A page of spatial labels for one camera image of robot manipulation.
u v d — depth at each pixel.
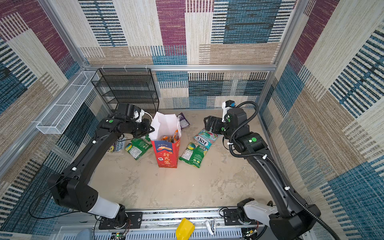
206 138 1.01
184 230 0.70
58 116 0.73
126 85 1.07
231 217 0.73
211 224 0.71
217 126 0.61
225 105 0.62
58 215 0.76
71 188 0.40
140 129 0.68
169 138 0.90
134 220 0.73
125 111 0.61
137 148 0.96
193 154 0.94
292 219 0.37
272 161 0.43
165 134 0.92
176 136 0.91
